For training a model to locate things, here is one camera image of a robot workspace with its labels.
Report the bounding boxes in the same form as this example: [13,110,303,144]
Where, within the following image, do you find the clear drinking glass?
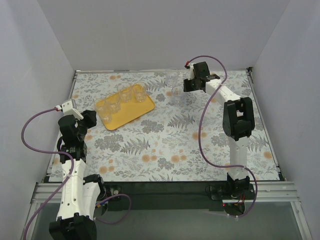
[106,93,121,113]

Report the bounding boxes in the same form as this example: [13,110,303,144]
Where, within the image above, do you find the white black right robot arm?
[183,61,255,196]

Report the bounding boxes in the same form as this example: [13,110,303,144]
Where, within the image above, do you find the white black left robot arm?
[49,110,106,240]

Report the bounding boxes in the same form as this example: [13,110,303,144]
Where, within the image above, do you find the yellow plastic tray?
[103,92,156,131]

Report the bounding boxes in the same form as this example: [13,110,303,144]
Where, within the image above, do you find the floral patterned table mat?
[49,70,281,183]

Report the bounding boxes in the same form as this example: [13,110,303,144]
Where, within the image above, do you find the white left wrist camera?
[61,99,84,120]

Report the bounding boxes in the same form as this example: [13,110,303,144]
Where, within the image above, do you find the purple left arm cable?
[20,106,132,240]

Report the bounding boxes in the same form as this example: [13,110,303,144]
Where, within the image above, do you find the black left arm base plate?
[84,183,123,216]

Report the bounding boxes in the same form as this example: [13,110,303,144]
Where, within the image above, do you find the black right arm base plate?
[204,184,256,217]

